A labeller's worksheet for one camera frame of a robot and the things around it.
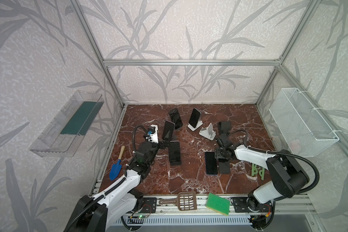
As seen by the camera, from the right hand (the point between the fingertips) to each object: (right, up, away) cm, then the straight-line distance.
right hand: (220, 151), depth 94 cm
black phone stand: (+3, +16, +3) cm, 17 cm away
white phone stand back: (-15, +17, +8) cm, 24 cm away
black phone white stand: (+2, -9, -3) cm, 10 cm away
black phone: (-34, +14, -2) cm, 37 cm away
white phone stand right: (-7, +12, +2) cm, 15 cm away
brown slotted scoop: (-23, -22, -18) cm, 36 cm away
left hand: (-36, +15, -14) cm, 41 cm away
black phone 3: (-7, -6, -6) cm, 11 cm away
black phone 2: (-29, +22, +4) cm, 37 cm away
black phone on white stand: (-18, +15, +10) cm, 25 cm away
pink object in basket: (+33, +8, -20) cm, 40 cm away
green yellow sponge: (-6, -21, -21) cm, 31 cm away
